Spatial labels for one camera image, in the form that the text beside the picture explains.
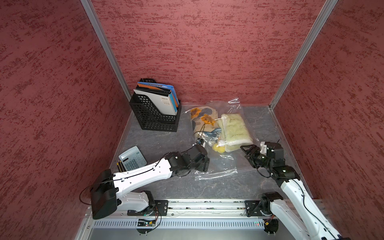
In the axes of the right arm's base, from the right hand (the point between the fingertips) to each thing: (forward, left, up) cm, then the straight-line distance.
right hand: (241, 153), depth 79 cm
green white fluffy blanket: (+16, +1, -4) cm, 16 cm away
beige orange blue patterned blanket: (+25, +18, -3) cm, 31 cm away
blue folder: (+37, +39, +11) cm, 55 cm away
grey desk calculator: (+3, +64, -10) cm, 65 cm away
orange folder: (+38, +52, +18) cm, 67 cm away
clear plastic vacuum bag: (-3, +9, -8) cm, 12 cm away
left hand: (-5, +22, 0) cm, 23 cm away
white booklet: (+30, +45, +11) cm, 55 cm away
